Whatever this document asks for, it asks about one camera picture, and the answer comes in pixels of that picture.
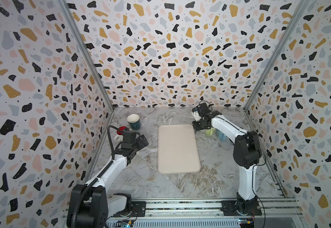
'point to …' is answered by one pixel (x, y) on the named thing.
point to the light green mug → (210, 132)
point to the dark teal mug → (133, 120)
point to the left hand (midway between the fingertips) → (141, 141)
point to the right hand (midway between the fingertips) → (196, 126)
